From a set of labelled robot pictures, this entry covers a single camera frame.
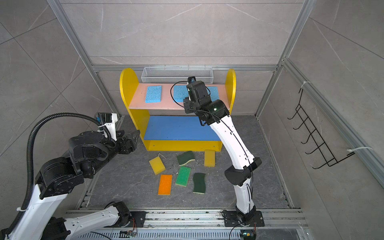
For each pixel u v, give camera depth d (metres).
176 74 0.98
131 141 0.48
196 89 0.48
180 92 0.74
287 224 0.73
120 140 0.46
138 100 0.71
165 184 0.84
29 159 0.33
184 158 0.96
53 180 0.32
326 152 0.61
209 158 0.93
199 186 0.82
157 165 0.92
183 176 0.87
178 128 0.93
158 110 0.70
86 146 0.34
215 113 0.46
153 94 0.73
